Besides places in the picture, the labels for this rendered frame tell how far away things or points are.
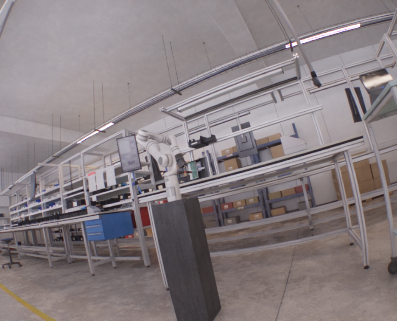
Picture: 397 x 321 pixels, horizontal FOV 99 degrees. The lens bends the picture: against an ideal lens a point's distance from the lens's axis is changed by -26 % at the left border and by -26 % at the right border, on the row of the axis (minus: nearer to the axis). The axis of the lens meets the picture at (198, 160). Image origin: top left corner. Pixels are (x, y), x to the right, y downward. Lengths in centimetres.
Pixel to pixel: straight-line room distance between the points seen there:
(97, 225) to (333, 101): 588
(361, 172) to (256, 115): 315
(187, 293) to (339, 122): 548
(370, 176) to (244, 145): 280
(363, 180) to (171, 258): 431
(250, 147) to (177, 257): 274
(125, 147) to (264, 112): 411
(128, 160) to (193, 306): 232
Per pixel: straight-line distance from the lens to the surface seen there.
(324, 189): 598
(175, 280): 154
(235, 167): 577
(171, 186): 151
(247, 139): 387
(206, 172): 206
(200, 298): 151
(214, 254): 285
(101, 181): 406
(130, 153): 329
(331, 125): 616
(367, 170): 512
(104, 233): 315
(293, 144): 169
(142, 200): 223
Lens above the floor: 79
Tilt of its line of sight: 11 degrees up
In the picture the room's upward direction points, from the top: 12 degrees counter-clockwise
